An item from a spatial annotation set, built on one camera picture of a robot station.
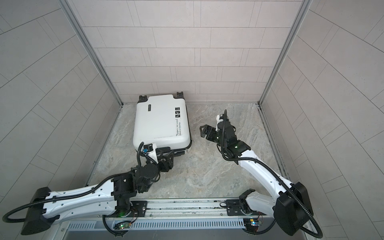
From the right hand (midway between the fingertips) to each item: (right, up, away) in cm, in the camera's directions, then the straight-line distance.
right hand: (203, 130), depth 78 cm
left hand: (-14, -10, -6) cm, 19 cm away
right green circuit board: (+22, -42, -10) cm, 49 cm away
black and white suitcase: (-22, +5, +3) cm, 23 cm away
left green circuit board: (-35, -40, -14) cm, 55 cm away
